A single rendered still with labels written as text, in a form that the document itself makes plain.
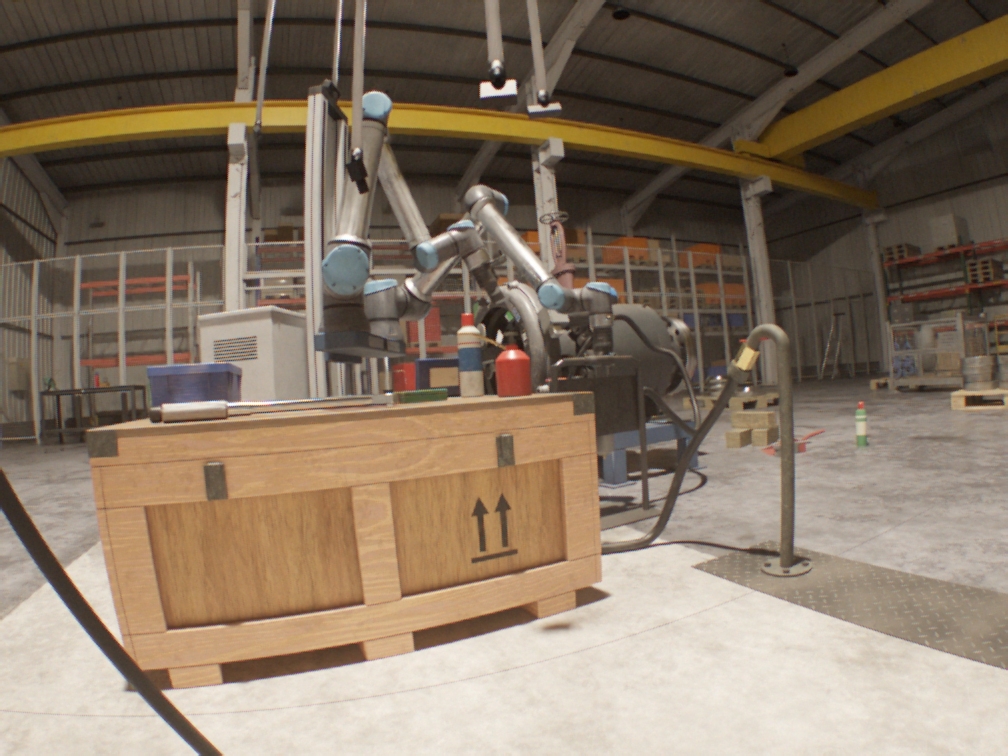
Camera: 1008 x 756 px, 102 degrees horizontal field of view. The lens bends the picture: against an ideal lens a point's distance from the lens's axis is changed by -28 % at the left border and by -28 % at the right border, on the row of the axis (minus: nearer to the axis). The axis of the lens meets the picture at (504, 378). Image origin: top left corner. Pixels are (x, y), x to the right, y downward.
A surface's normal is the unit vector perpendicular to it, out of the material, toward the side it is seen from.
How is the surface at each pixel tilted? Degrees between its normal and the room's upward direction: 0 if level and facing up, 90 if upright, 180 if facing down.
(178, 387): 90
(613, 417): 90
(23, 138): 90
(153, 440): 90
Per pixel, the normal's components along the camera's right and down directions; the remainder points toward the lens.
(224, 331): -0.08, 0.00
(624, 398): 0.46, -0.04
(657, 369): 0.46, 0.23
